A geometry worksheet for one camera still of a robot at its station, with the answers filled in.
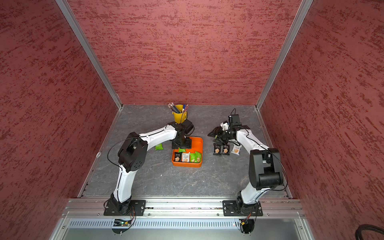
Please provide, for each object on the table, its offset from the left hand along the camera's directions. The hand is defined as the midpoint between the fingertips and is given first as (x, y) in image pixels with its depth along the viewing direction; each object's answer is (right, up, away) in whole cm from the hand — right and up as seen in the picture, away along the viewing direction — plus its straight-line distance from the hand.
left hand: (183, 149), depth 94 cm
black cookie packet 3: (-3, -4, -3) cm, 6 cm away
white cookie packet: (+2, -4, -4) cm, 6 cm away
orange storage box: (+9, +1, +6) cm, 11 cm away
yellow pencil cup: (-4, +20, +15) cm, 26 cm away
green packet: (+6, -4, -4) cm, 8 cm away
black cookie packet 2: (+28, 0, +1) cm, 28 cm away
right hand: (+17, +8, -5) cm, 19 cm away
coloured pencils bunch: (0, +28, +12) cm, 31 cm away
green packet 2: (+9, -4, -4) cm, 11 cm away
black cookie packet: (+22, 0, +1) cm, 22 cm away
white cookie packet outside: (+34, 0, +1) cm, 34 cm away
